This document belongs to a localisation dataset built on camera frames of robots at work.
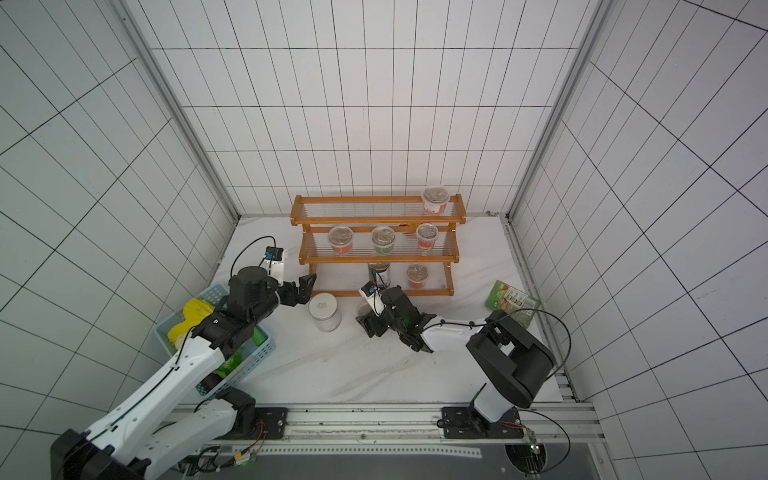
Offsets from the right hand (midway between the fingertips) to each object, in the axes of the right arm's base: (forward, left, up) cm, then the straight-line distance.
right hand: (358, 312), depth 87 cm
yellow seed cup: (+1, -1, 0) cm, 2 cm away
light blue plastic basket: (-13, +25, +3) cm, 28 cm away
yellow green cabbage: (-4, +46, +5) cm, 47 cm away
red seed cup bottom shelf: (+14, -17, +2) cm, 22 cm away
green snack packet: (+10, -48, -5) cm, 49 cm away
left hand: (+2, +16, +14) cm, 21 cm away
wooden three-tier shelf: (+12, +6, +1) cm, 14 cm away
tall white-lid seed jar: (-2, +9, +4) cm, 11 cm away
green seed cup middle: (+16, -7, +16) cm, 24 cm away
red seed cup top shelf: (+20, -21, +28) cm, 40 cm away
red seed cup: (+15, +5, +16) cm, 23 cm away
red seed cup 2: (+19, -20, +16) cm, 31 cm away
